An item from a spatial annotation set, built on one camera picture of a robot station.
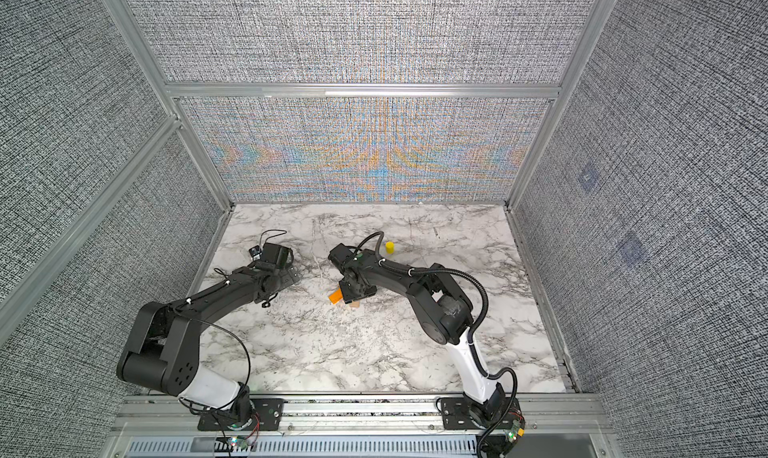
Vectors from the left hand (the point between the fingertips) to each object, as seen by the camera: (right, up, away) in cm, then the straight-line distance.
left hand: (281, 280), depth 94 cm
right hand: (+23, -5, +2) cm, 23 cm away
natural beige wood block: (+23, -7, -1) cm, 25 cm away
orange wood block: (+17, -5, +2) cm, 18 cm away
